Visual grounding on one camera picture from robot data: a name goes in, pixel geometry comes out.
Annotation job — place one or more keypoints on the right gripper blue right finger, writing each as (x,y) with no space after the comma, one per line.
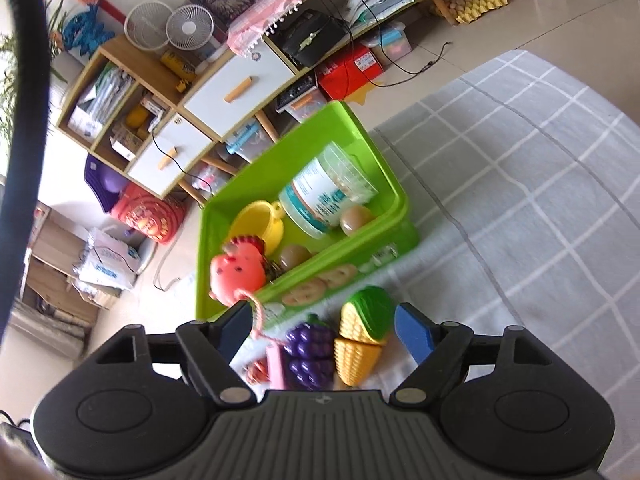
(437,349)

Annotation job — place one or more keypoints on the grey checked tablecloth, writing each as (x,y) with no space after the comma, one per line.
(524,187)

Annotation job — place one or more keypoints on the clear cotton swab jar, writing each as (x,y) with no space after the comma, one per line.
(329,184)

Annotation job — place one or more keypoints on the black case on shelf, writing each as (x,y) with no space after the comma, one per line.
(308,36)

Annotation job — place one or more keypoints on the green plastic cookie box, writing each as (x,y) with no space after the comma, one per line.
(337,260)

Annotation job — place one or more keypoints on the clear storage bin blue lid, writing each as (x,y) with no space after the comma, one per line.
(249,141)

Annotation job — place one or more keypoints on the pink table runner cloth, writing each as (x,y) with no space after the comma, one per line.
(264,17)

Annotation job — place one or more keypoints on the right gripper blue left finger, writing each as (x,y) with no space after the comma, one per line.
(209,347)

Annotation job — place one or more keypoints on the small yellow toy pot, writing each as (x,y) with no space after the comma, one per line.
(261,219)

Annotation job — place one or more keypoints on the purple toy grapes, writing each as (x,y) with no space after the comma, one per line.
(309,349)

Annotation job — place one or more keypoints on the red cardboard box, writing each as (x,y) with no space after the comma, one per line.
(347,71)

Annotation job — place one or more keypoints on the pink toy pig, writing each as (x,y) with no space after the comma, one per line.
(239,269)

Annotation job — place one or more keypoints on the white desk fan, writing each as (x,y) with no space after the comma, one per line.
(190,27)

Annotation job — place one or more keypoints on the wooden tv cabinet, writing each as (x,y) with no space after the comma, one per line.
(229,92)

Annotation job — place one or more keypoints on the white paper bag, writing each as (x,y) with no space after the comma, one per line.
(107,262)

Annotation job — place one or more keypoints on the yellow toy corn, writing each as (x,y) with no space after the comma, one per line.
(365,325)

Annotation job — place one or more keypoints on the red printed bucket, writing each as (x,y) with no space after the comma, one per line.
(159,220)

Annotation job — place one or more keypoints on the yellow egg tray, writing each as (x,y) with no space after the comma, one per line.
(465,11)

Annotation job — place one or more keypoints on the brown toy ball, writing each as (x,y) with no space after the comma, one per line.
(355,218)

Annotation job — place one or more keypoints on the pink toy block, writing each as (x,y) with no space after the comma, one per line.
(276,367)

